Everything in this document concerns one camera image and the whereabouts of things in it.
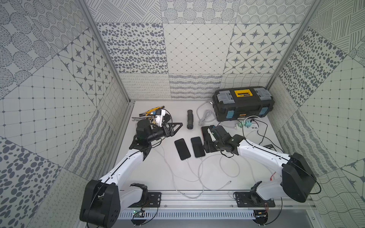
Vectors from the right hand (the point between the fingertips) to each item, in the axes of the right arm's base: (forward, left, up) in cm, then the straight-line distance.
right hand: (210, 146), depth 86 cm
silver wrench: (+27, +56, -7) cm, 63 cm away
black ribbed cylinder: (+26, +13, -6) cm, 29 cm away
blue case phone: (+2, +17, -8) cm, 19 cm away
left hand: (+5, +20, +19) cm, 28 cm away
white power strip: (+19, -34, -5) cm, 39 cm away
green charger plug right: (+19, -28, -1) cm, 34 cm away
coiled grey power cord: (+30, -2, -7) cm, 31 cm away
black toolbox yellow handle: (+28, -23, +10) cm, 38 cm away
